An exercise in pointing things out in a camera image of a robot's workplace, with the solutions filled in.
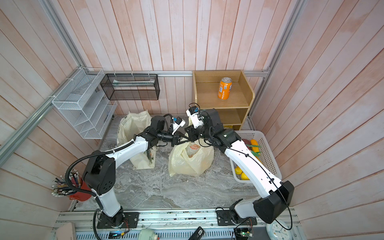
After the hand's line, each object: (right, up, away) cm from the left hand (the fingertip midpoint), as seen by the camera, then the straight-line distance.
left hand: (189, 142), depth 78 cm
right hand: (-2, +7, -6) cm, 10 cm away
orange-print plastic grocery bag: (-5, -12, -2) cm, 13 cm away
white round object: (-19, -41, -12) cm, 46 cm away
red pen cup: (-62, -21, -8) cm, 66 cm away
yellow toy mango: (+31, -20, +4) cm, 37 cm away
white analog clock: (+41, -41, -10) cm, 59 cm away
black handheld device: (+4, -41, -11) cm, 43 cm away
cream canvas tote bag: (-37, +10, +14) cm, 41 cm away
